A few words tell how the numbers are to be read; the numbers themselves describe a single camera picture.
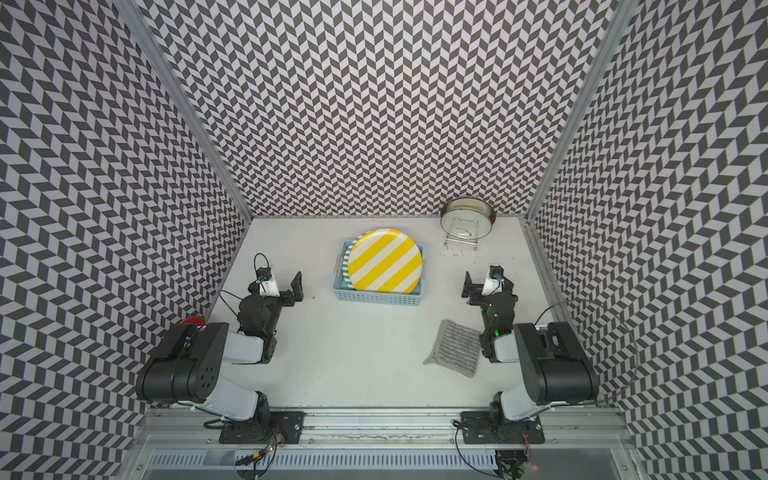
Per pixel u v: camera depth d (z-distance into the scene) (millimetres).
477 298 825
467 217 1012
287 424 726
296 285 885
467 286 823
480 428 723
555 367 450
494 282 768
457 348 853
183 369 445
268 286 771
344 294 1047
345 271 987
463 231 1088
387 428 740
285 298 807
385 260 965
